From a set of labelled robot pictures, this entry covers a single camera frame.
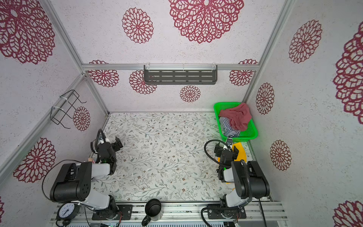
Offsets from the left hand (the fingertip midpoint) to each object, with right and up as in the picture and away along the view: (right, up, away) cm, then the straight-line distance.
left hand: (111, 140), depth 92 cm
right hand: (+76, -2, -2) cm, 76 cm away
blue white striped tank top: (+81, +7, +14) cm, 82 cm away
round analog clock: (-12, -34, -20) cm, 42 cm away
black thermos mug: (+32, -36, -18) cm, 51 cm away
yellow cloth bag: (+86, -10, +2) cm, 87 cm away
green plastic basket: (+96, +4, +10) cm, 97 cm away
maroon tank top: (+92, +17, +17) cm, 95 cm away
